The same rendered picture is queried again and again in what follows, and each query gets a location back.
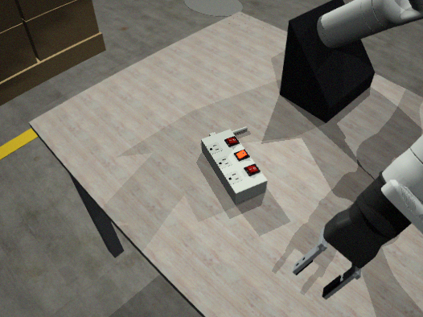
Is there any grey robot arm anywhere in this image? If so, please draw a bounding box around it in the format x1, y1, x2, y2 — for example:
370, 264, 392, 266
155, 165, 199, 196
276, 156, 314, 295
317, 0, 423, 163

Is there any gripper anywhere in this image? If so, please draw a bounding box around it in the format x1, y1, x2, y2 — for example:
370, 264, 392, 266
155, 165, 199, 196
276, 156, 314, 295
293, 148, 423, 300

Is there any white power strip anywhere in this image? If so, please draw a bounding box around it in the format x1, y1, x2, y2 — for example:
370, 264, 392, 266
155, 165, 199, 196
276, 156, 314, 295
201, 127, 268, 204

